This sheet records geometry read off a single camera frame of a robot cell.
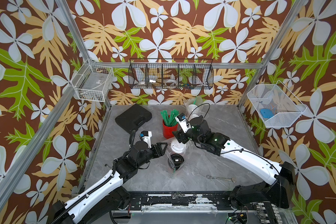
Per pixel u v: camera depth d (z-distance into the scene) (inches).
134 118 42.3
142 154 23.2
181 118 24.7
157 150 25.6
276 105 32.5
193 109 38.1
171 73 37.9
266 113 32.0
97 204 18.6
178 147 30.0
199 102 37.7
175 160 28.1
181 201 29.5
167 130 37.7
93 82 33.9
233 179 32.4
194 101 38.0
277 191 15.2
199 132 21.7
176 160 28.1
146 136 26.8
